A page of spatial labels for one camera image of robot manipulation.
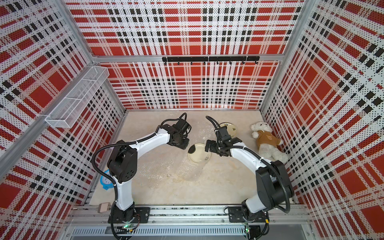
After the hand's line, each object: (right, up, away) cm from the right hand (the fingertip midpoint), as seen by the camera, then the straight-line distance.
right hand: (214, 148), depth 89 cm
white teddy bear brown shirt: (+33, +3, +3) cm, 33 cm away
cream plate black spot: (-11, -4, +8) cm, 14 cm away
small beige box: (-58, -28, -13) cm, 66 cm away
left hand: (-18, +2, +4) cm, 19 cm away
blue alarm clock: (-62, -17, -5) cm, 65 cm away
